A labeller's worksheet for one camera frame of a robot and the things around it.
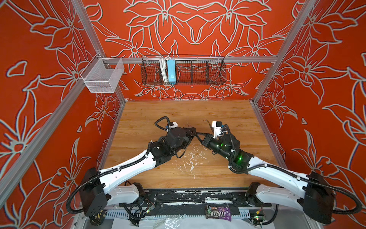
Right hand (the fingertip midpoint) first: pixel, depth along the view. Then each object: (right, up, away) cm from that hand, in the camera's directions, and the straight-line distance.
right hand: (192, 135), depth 69 cm
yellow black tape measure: (-45, -39, -4) cm, 60 cm away
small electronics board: (+33, -41, -1) cm, 53 cm away
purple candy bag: (+13, -38, -1) cm, 40 cm away
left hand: (+3, +3, +1) cm, 4 cm away
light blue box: (-12, +38, +21) cm, 45 cm away
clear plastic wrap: (-11, -42, -2) cm, 43 cm away
